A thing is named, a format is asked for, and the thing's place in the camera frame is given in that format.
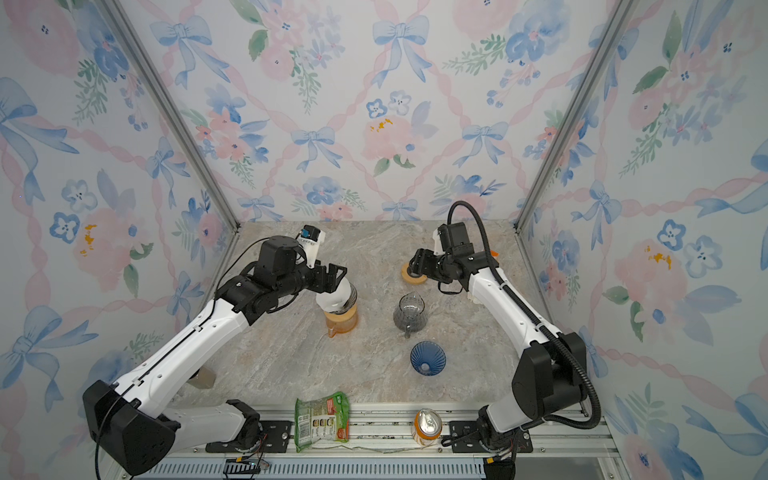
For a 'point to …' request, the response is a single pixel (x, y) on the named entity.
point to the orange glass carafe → (341, 323)
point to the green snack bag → (324, 418)
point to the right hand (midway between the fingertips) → (418, 263)
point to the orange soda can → (427, 427)
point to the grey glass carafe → (411, 316)
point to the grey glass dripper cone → (351, 301)
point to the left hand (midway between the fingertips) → (334, 263)
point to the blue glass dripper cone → (428, 358)
